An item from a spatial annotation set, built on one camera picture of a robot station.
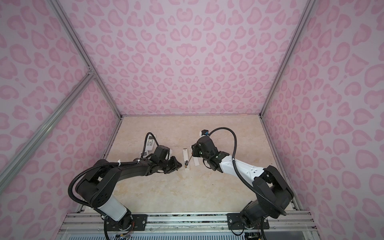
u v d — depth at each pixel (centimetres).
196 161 95
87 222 75
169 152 76
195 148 84
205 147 65
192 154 86
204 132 77
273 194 43
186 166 90
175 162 84
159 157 73
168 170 82
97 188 46
